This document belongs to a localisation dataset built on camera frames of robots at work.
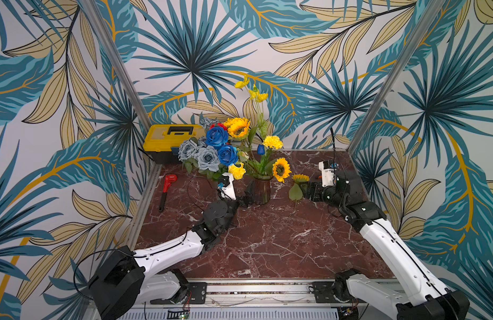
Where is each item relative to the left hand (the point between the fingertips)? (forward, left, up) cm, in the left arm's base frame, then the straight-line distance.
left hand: (244, 181), depth 74 cm
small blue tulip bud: (+14, -6, +3) cm, 15 cm away
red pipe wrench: (+17, +40, -24) cm, 50 cm away
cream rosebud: (+9, +1, +4) cm, 10 cm away
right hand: (+1, -24, -2) cm, 25 cm away
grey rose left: (+7, +21, +9) cm, 24 cm away
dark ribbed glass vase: (+12, -7, -21) cm, 25 cm away
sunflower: (+6, -14, 0) cm, 15 cm away
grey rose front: (+3, +13, +9) cm, 16 cm away
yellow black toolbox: (+31, +43, -10) cm, 54 cm away
